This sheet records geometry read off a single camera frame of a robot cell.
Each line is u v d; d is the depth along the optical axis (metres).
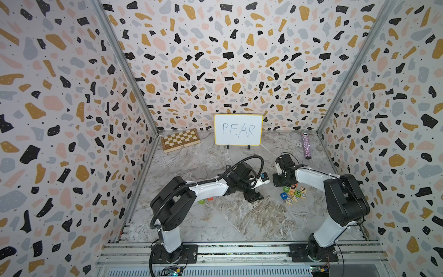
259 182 0.76
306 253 0.72
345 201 0.48
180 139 1.13
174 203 0.48
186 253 0.73
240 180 0.70
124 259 0.73
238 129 1.06
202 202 0.88
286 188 0.93
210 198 0.90
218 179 0.60
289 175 0.72
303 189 0.92
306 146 1.13
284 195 0.90
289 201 0.89
